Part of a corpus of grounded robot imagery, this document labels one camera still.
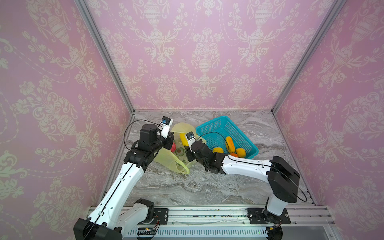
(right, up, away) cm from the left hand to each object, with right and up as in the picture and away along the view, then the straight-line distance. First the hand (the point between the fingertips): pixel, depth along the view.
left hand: (173, 132), depth 75 cm
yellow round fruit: (+25, -11, +17) cm, 33 cm away
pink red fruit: (-3, -11, +20) cm, 23 cm away
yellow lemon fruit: (+40, -13, +17) cm, 45 cm away
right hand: (+7, -8, +8) cm, 13 cm away
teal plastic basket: (+20, 0, -6) cm, 21 cm away
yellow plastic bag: (+3, -13, -5) cm, 14 cm away
